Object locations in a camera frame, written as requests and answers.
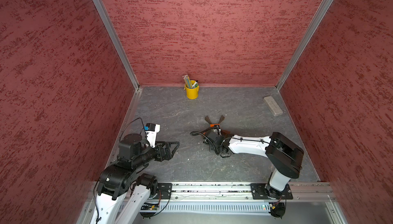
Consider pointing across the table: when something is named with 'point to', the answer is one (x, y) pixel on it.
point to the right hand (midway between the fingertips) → (215, 147)
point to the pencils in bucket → (187, 81)
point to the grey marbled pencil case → (273, 106)
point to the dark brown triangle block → (222, 118)
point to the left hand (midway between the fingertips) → (171, 147)
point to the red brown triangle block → (226, 132)
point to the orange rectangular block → (212, 125)
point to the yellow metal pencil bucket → (192, 93)
